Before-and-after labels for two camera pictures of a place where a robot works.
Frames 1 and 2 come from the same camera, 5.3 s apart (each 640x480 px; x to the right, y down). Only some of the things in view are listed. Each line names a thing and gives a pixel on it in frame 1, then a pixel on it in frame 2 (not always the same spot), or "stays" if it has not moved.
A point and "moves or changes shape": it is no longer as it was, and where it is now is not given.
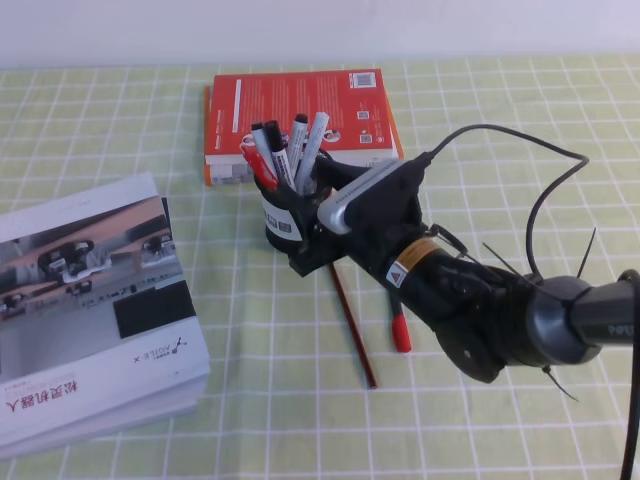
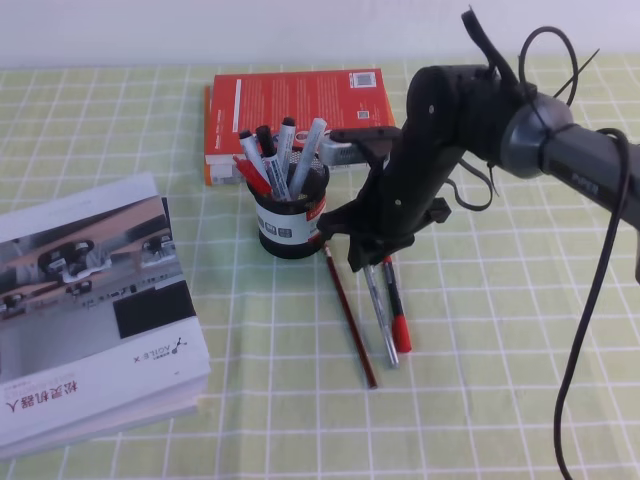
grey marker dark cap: x=297 y=144 → x=286 y=146
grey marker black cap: x=265 y=150 → x=251 y=151
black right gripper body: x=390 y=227 → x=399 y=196
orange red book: x=360 y=128 stays
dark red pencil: x=371 y=378 stays
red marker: x=252 y=156 → x=254 y=177
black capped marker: x=282 y=167 → x=272 y=163
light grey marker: x=318 y=128 moves or changes shape
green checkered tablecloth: x=340 y=375 stays
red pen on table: x=401 y=330 stays
